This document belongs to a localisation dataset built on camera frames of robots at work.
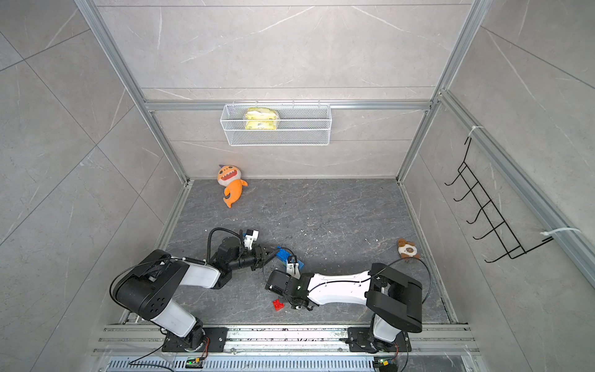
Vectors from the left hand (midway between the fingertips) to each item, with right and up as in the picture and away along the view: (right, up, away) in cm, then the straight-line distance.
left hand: (280, 250), depth 85 cm
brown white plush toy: (+50, -1, +6) cm, 51 cm away
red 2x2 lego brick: (0, -18, -6) cm, 19 cm away
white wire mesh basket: (+7, +50, +10) cm, 52 cm away
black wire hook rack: (+64, +7, -25) cm, 69 cm away
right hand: (+3, -14, -2) cm, 15 cm away
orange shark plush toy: (-27, +30, +26) cm, 48 cm away
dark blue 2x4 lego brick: (+1, -2, 0) cm, 2 cm away
